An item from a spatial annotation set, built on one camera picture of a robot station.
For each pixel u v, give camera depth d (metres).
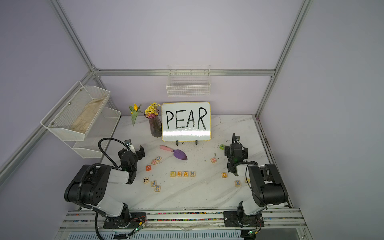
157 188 0.83
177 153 0.97
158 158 0.95
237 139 0.79
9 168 0.50
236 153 0.73
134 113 0.91
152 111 0.91
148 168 0.91
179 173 0.88
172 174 0.88
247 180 0.84
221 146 1.01
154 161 0.94
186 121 1.01
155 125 1.00
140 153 0.86
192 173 0.88
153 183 0.85
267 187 0.46
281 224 0.73
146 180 0.86
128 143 0.80
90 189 0.45
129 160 0.72
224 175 0.88
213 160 0.95
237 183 0.85
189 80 1.07
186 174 0.88
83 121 0.76
